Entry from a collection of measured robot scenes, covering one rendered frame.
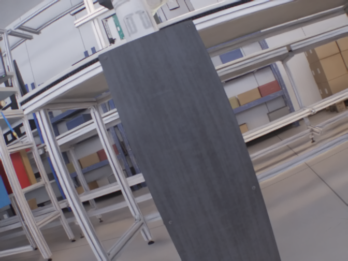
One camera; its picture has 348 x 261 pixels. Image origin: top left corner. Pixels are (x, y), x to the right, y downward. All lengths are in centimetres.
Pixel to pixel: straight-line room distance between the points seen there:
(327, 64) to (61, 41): 438
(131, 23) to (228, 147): 40
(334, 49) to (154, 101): 418
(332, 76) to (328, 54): 31
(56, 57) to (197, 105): 565
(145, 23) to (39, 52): 574
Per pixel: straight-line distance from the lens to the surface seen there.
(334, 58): 489
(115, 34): 169
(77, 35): 631
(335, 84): 485
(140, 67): 88
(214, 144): 87
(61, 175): 166
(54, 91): 154
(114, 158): 228
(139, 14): 99
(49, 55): 652
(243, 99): 518
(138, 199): 342
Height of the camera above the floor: 63
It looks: 1 degrees down
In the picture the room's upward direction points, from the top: 22 degrees counter-clockwise
